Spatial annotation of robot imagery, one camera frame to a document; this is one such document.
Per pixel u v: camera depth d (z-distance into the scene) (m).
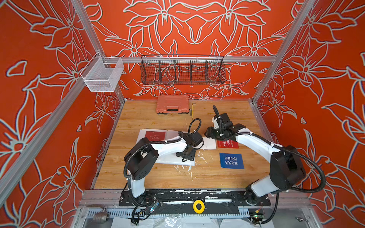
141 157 0.51
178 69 1.00
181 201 0.73
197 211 0.68
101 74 0.93
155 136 0.95
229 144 0.93
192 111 1.10
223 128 0.67
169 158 0.87
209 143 0.74
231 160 0.86
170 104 1.10
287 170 0.43
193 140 0.70
